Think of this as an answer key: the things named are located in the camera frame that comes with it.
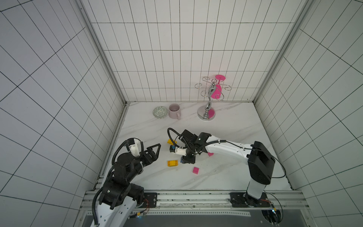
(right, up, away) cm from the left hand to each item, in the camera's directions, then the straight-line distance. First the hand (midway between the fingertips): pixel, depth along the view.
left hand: (155, 150), depth 70 cm
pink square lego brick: (+22, -16, +13) cm, 30 cm away
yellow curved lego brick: (+7, +4, 0) cm, 9 cm away
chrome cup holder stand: (+34, +19, +41) cm, 57 cm away
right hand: (+14, -6, +13) cm, 20 cm away
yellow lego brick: (+8, -12, +15) cm, 21 cm away
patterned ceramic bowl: (-4, +20, +40) cm, 45 cm away
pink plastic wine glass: (+37, +32, +20) cm, 53 cm away
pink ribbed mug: (+8, +20, +34) cm, 40 cm away
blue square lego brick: (+13, -6, +5) cm, 16 cm away
